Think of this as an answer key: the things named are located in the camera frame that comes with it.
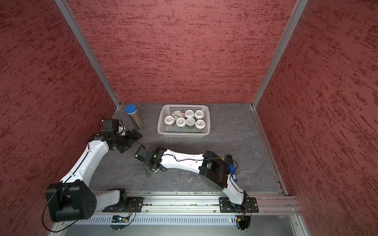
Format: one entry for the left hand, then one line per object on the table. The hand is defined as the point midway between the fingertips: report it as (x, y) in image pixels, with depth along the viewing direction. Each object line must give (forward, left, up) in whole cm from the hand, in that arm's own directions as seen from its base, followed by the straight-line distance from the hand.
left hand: (136, 143), depth 83 cm
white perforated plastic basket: (+17, -18, -13) cm, 28 cm away
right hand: (-11, -11, -7) cm, 17 cm away
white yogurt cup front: (+21, -31, -6) cm, 38 cm away
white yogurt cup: (+27, -37, -5) cm, 46 cm away
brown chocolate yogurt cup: (+28, -22, -7) cm, 36 cm away
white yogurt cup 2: (+21, -16, -5) cm, 27 cm away
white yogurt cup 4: (+19, -37, -6) cm, 42 cm away
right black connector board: (-36, -58, -12) cm, 69 cm away
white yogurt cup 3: (+20, -24, -6) cm, 32 cm away
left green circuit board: (-35, +5, -14) cm, 38 cm away
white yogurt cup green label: (+28, -30, -6) cm, 41 cm away
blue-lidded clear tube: (+20, +6, +8) cm, 22 cm away
